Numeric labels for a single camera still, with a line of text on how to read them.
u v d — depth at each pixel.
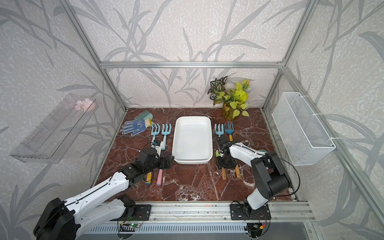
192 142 0.97
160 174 0.85
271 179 0.45
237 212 0.73
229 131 1.05
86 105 0.76
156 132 1.05
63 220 0.39
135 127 1.09
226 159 0.77
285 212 0.76
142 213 0.72
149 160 0.64
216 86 1.05
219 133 1.05
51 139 0.67
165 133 1.05
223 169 0.86
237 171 0.85
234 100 1.00
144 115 1.16
